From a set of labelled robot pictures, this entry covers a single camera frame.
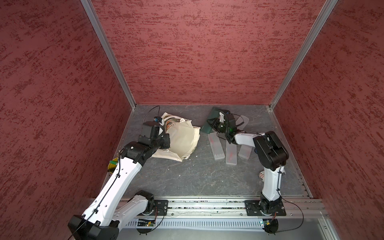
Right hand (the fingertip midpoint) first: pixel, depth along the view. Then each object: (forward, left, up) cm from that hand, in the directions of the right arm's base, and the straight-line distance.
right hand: (207, 122), depth 98 cm
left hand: (-21, +23, +13) cm, 34 cm away
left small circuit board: (-54, +34, -11) cm, 65 cm away
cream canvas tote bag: (-8, +16, -5) cm, 18 cm away
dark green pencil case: (-5, 0, 0) cm, 5 cm away
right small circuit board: (-55, -26, -11) cm, 62 cm away
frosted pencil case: (-19, -14, -8) cm, 25 cm away
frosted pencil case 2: (-13, -6, -9) cm, 17 cm away
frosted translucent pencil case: (-9, -19, +11) cm, 24 cm away
